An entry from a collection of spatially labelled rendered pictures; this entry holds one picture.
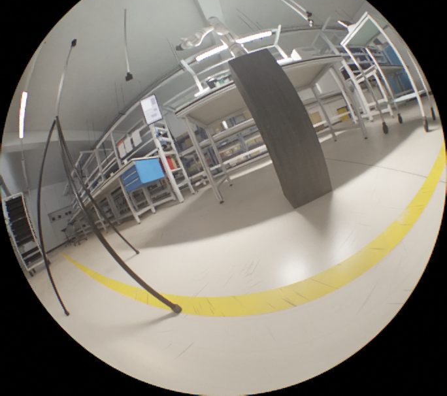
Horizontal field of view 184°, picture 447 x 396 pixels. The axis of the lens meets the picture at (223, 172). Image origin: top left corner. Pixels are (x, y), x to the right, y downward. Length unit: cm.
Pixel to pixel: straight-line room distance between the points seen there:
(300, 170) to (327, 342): 65
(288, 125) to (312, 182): 30
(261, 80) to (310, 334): 90
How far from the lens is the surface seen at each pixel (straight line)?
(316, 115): 519
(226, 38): 107
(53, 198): 1148
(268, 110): 68
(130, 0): 355
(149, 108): 254
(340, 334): 36
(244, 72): 77
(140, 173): 210
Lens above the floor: 36
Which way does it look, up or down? 4 degrees down
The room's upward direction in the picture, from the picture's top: 24 degrees counter-clockwise
